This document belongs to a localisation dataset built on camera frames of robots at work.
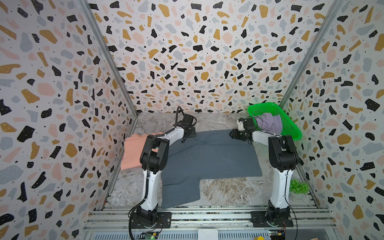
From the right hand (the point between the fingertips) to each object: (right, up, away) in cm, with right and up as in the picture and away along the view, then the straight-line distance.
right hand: (231, 130), depth 106 cm
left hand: (-28, 0, -2) cm, 28 cm away
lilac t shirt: (+27, +6, +4) cm, 28 cm away
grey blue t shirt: (-16, -16, -8) cm, 24 cm away
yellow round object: (+5, -46, -41) cm, 62 cm away
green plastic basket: (+43, +1, +1) cm, 43 cm away
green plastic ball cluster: (+32, -31, -24) cm, 50 cm away
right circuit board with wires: (+15, -50, -34) cm, 62 cm away
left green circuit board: (-46, -49, -35) cm, 76 cm away
